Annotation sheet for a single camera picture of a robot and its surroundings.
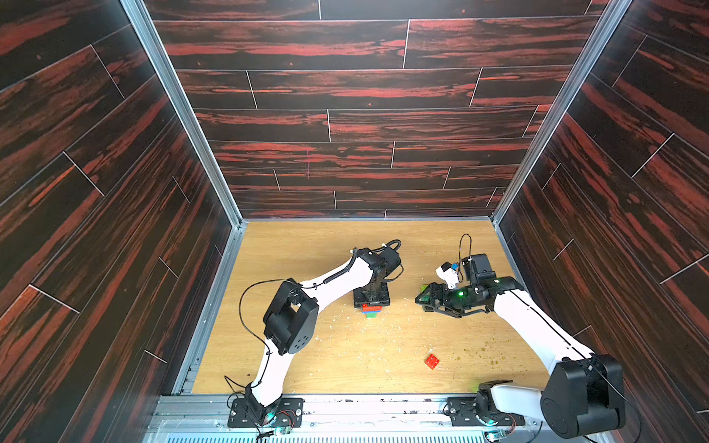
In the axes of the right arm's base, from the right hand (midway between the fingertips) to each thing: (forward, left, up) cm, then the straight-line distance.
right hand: (430, 302), depth 83 cm
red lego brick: (-2, +19, -2) cm, 20 cm away
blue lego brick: (+2, +16, -11) cm, 20 cm away
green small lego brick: (0, +18, -10) cm, 20 cm away
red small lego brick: (-14, -1, -10) cm, 17 cm away
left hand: (0, +15, -5) cm, 16 cm away
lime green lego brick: (0, +4, +9) cm, 10 cm away
